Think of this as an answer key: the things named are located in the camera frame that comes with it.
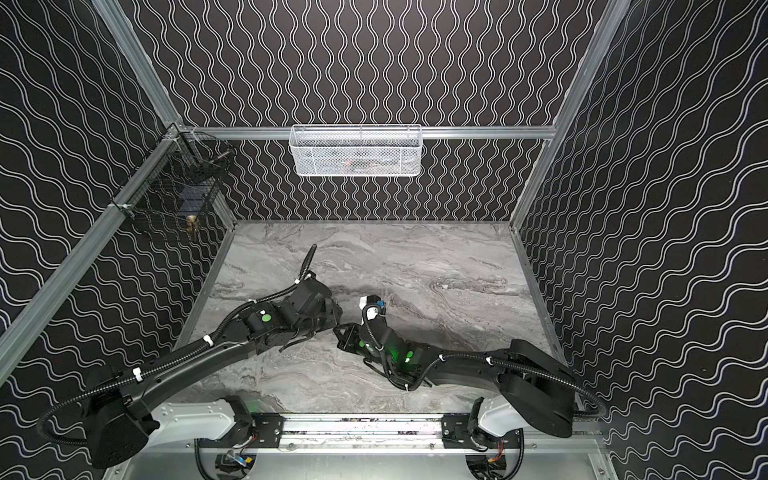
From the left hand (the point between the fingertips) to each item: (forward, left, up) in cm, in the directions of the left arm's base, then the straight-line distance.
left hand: (348, 315), depth 75 cm
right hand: (-3, +4, -3) cm, 6 cm away
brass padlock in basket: (+21, +45, +13) cm, 51 cm away
